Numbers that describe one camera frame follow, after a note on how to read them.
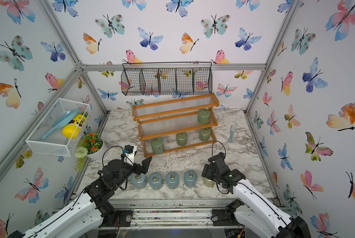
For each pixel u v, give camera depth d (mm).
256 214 479
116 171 560
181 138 940
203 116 890
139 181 800
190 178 789
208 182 785
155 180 778
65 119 682
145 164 683
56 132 693
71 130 696
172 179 789
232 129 1082
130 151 634
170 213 771
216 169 634
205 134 971
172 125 1140
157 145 909
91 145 850
